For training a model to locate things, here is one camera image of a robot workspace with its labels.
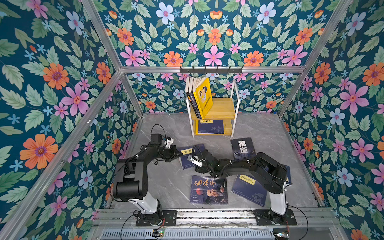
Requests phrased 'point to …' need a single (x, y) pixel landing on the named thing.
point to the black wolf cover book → (243, 148)
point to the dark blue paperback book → (192, 98)
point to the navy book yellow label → (211, 126)
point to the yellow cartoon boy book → (202, 95)
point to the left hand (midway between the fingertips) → (183, 150)
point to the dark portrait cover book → (205, 190)
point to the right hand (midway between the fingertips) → (199, 157)
